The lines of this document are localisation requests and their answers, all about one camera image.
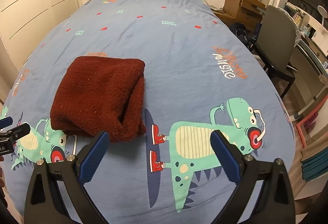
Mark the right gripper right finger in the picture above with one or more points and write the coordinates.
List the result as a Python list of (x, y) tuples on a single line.
[(275, 201)]

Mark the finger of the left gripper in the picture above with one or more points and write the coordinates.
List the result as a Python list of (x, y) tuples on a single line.
[(9, 138), (5, 122)]

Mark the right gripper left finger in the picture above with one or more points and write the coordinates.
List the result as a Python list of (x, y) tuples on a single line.
[(44, 203)]

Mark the dark red knit sweater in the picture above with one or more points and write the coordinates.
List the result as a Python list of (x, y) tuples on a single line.
[(101, 94)]

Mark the folded teal cloth stack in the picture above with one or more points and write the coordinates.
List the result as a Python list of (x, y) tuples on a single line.
[(314, 167)]

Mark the white wardrobe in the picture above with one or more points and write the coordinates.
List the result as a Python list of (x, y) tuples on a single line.
[(24, 23)]

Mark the white desk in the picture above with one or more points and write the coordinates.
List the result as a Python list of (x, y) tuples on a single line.
[(310, 85)]

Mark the grey office chair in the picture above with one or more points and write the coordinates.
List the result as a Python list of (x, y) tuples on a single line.
[(275, 43)]

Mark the dark bag on floor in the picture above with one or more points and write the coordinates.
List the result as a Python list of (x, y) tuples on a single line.
[(240, 31)]

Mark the wooden bedside cabinet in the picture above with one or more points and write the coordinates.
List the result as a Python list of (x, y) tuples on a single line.
[(247, 12)]

